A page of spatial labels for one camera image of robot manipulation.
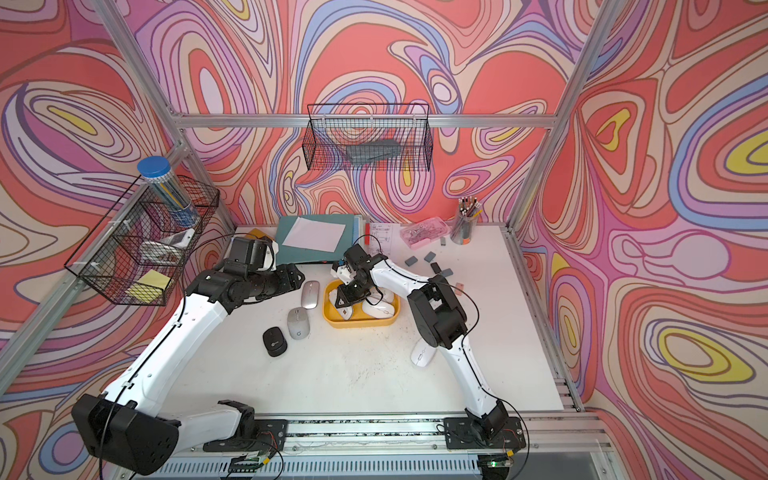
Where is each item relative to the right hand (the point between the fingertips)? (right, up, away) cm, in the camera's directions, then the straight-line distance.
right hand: (344, 309), depth 96 cm
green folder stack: (+1, +26, +20) cm, 33 cm away
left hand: (-10, +12, -18) cm, 23 cm away
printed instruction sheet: (+13, +25, +20) cm, 34 cm away
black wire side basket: (-49, +18, -21) cm, 57 cm away
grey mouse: (-14, -3, -5) cm, 15 cm away
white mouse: (+24, -11, -11) cm, 29 cm away
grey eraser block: (+22, +15, +12) cm, 30 cm away
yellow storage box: (-3, -2, -5) cm, 6 cm away
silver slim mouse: (-12, +4, +3) cm, 13 cm away
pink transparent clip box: (+27, +26, +22) cm, 43 cm away
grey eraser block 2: (+30, +17, +16) cm, 38 cm away
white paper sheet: (-14, +25, +16) cm, 33 cm away
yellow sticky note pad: (-38, +11, -32) cm, 51 cm away
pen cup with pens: (+43, +30, +11) cm, 53 cm away
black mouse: (-19, -8, -9) cm, 23 cm away
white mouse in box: (+12, 0, -3) cm, 13 cm away
